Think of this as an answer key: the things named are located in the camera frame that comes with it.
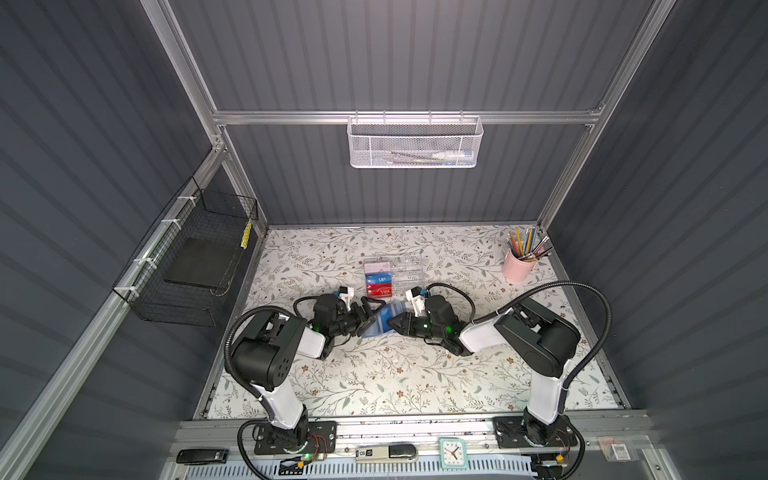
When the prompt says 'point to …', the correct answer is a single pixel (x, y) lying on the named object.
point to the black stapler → (202, 456)
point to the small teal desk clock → (453, 454)
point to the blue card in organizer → (379, 278)
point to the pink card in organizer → (379, 267)
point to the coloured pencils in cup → (521, 244)
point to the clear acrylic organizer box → (408, 272)
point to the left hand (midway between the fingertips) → (381, 310)
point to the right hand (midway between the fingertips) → (391, 326)
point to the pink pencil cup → (515, 269)
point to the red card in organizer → (379, 290)
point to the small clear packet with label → (615, 450)
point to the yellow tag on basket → (246, 236)
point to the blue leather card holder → (380, 323)
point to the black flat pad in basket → (203, 262)
